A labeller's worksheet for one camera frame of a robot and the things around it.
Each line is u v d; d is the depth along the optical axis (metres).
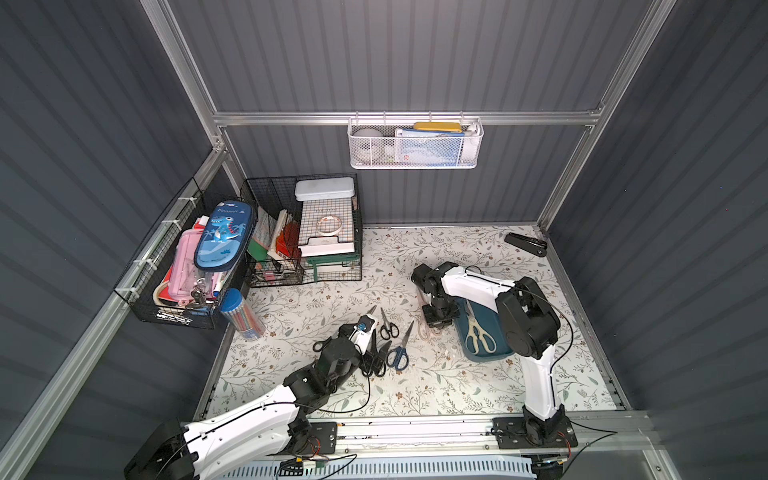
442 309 0.81
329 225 0.94
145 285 0.62
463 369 0.85
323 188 1.02
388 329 0.92
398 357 0.87
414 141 0.87
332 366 0.59
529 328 0.53
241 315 0.81
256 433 0.51
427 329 0.91
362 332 0.67
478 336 0.89
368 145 0.84
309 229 0.91
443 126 0.88
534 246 1.12
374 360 0.69
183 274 0.68
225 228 0.71
